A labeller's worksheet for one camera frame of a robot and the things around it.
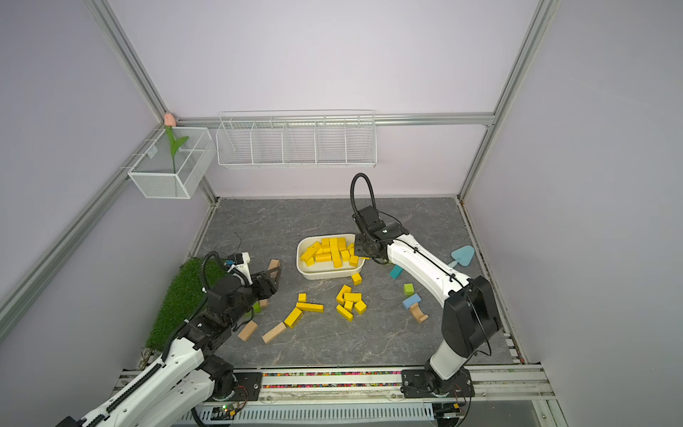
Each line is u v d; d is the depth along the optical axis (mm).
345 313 853
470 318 440
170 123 893
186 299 888
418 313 868
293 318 846
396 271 959
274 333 826
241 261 704
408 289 913
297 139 1077
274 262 969
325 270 935
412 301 890
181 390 575
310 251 990
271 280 733
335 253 992
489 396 725
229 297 595
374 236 598
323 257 992
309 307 869
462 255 1017
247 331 821
